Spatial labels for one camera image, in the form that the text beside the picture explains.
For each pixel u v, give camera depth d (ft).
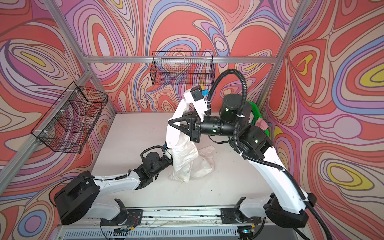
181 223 2.38
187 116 1.38
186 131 1.40
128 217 2.36
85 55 2.82
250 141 1.18
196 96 1.23
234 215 2.15
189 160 2.03
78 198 1.39
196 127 1.25
